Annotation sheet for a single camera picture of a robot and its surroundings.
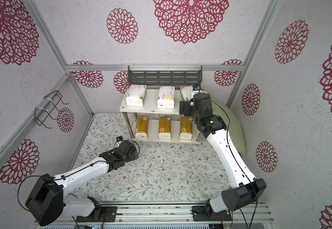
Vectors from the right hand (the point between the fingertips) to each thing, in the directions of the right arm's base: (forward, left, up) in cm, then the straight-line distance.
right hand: (189, 99), depth 71 cm
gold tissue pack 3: (+4, +29, -27) cm, 40 cm away
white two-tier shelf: (+14, +25, -33) cm, 43 cm away
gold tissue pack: (+3, -1, -27) cm, 27 cm away
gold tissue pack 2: (0, +13, -26) cm, 30 cm away
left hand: (-14, +35, -31) cm, 48 cm away
